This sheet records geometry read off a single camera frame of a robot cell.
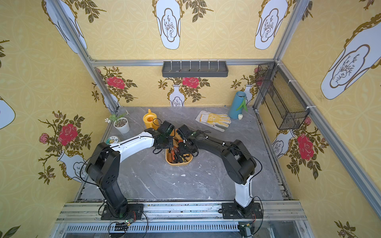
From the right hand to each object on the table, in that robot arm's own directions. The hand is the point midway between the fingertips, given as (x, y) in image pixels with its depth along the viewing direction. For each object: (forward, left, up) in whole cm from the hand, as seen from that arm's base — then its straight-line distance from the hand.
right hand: (187, 147), depth 93 cm
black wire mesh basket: (+7, -51, +29) cm, 59 cm away
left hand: (+2, +15, +2) cm, 15 cm away
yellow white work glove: (+26, -16, -4) cm, 31 cm away
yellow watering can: (+16, +25, +6) cm, 31 cm away
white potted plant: (+15, +46, +5) cm, 49 cm away
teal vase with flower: (+29, -33, +12) cm, 45 cm away
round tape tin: (+1, +47, +5) cm, 47 cm away
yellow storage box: (-6, +8, 0) cm, 10 cm away
